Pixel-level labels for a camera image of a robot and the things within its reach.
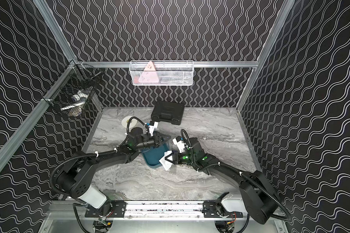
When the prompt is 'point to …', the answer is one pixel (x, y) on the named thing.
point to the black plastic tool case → (168, 111)
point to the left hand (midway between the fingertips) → (170, 135)
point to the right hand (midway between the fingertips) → (166, 157)
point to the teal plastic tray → (152, 156)
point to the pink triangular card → (149, 75)
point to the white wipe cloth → (166, 164)
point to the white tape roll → (132, 123)
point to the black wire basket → (71, 94)
